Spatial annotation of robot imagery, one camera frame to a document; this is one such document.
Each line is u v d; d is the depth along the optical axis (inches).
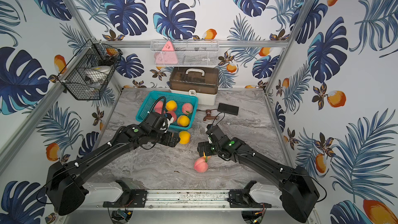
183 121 37.6
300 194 15.7
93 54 35.5
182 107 40.5
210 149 28.6
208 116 41.1
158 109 40.5
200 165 31.2
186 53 40.6
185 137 35.2
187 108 40.3
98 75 31.6
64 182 15.5
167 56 35.4
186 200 29.4
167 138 27.3
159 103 40.6
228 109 41.9
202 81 41.8
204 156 28.1
